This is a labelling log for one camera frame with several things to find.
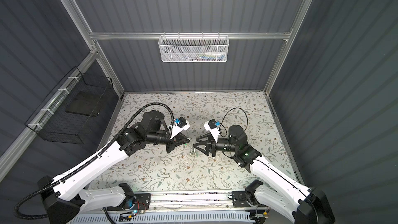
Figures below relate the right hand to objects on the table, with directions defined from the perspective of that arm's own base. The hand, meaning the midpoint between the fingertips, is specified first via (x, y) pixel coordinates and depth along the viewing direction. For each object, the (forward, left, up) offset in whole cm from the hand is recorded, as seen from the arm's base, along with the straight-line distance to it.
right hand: (197, 145), depth 68 cm
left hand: (+2, +4, +2) cm, 5 cm away
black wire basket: (+13, +61, +7) cm, 63 cm away
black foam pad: (+20, +56, +7) cm, 59 cm away
